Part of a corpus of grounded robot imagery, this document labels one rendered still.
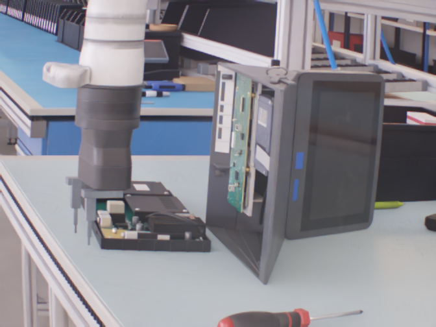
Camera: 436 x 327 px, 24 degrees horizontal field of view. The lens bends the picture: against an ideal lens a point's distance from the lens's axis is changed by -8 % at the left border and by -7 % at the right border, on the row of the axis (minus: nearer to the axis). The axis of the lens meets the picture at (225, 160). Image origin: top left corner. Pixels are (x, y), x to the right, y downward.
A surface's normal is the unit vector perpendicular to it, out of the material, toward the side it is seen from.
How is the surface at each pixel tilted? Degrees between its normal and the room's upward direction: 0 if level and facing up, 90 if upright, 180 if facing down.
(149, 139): 90
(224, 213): 90
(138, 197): 0
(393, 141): 90
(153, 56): 32
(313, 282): 0
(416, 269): 0
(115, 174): 90
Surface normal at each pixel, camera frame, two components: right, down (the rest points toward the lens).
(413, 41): -0.93, 0.00
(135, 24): 0.73, 0.18
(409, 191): 0.36, 0.20
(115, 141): 0.40, 0.39
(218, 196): -0.29, 0.16
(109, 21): -0.07, 0.18
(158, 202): 0.07, -0.98
